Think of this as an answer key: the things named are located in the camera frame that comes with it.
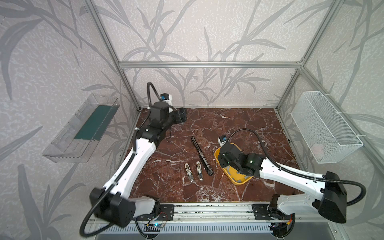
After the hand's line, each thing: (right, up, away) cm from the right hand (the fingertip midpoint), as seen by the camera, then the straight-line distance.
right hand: (220, 148), depth 80 cm
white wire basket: (+43, +8, -19) cm, 47 cm away
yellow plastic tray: (+3, +5, -22) cm, 23 cm away
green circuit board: (-34, -37, -8) cm, 51 cm away
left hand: (-20, +23, -5) cm, 31 cm away
